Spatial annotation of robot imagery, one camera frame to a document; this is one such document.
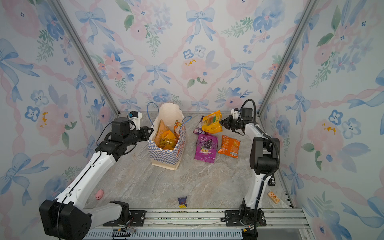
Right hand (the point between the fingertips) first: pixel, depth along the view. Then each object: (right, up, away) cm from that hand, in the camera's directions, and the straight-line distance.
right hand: (220, 120), depth 97 cm
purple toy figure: (-23, -43, -22) cm, 53 cm away
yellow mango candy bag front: (-33, -13, -4) cm, 35 cm away
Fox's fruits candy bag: (-28, -4, +3) cm, 29 cm away
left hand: (-38, -5, -20) cm, 43 cm away
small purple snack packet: (-14, -6, +9) cm, 18 cm away
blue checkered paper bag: (-30, -21, -20) cm, 42 cm away
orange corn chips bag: (+6, -17, +1) cm, 18 cm away
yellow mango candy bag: (-6, -2, +3) cm, 7 cm away
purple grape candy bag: (-9, -17, -2) cm, 20 cm away
